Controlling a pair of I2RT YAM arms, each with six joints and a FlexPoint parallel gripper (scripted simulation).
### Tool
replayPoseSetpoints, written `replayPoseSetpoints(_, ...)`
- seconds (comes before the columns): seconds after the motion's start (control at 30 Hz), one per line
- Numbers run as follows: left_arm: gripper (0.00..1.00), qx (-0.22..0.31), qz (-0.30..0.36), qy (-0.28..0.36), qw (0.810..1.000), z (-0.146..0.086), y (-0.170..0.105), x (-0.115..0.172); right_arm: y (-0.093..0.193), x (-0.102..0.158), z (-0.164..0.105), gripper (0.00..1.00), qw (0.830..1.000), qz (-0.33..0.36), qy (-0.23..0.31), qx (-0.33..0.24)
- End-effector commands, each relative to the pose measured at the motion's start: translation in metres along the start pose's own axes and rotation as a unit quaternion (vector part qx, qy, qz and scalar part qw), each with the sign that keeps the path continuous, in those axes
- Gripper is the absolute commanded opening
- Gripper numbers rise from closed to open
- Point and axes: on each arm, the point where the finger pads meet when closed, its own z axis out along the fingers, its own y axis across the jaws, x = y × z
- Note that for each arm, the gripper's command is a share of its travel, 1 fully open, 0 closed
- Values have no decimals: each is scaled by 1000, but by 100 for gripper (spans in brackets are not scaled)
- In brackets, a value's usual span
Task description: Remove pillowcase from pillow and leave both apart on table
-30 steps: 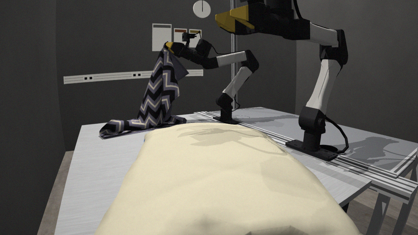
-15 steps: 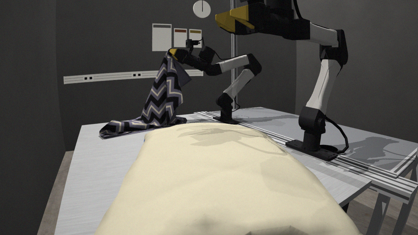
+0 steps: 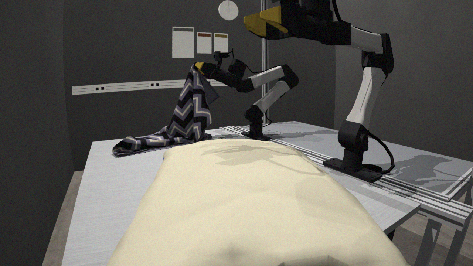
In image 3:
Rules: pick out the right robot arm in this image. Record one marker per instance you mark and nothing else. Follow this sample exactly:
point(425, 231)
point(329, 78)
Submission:
point(287, 79)

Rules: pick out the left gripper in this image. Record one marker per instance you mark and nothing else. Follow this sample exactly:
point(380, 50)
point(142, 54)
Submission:
point(289, 20)

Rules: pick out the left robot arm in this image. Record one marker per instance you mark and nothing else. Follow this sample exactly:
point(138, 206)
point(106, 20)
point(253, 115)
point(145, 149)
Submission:
point(353, 133)

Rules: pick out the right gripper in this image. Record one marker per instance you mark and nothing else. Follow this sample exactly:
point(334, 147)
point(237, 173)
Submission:
point(210, 70)

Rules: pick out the cream pillow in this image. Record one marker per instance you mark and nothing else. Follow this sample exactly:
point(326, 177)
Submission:
point(243, 202)

